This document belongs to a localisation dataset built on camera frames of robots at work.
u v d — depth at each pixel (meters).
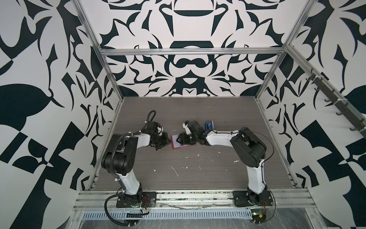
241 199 0.74
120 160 0.48
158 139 0.83
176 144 0.94
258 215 0.71
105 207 0.67
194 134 0.76
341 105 0.58
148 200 0.73
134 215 0.73
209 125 0.99
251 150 0.52
